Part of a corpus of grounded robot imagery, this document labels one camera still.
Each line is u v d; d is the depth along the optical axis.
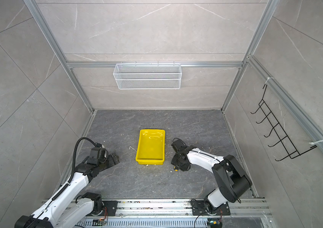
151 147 0.95
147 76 1.01
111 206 0.73
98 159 0.62
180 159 0.65
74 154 0.59
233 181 0.44
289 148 0.61
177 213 0.73
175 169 0.86
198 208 0.73
